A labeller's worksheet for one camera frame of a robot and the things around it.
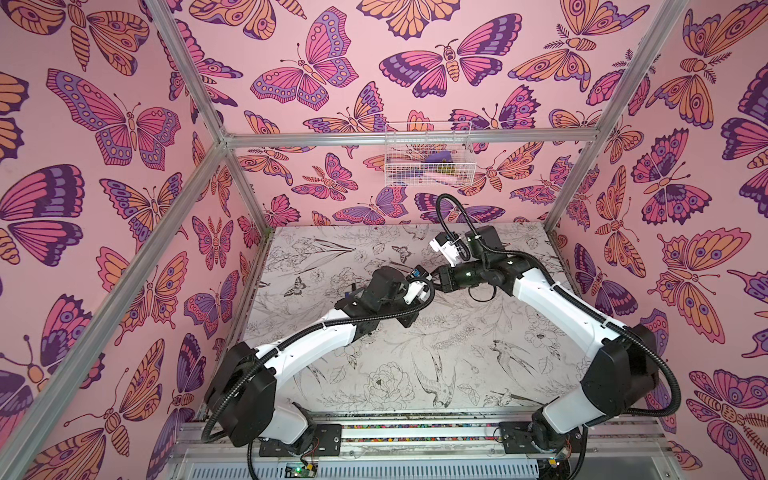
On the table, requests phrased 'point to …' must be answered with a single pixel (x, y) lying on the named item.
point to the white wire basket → (429, 154)
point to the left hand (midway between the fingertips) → (426, 297)
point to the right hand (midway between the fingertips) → (424, 281)
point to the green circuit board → (299, 470)
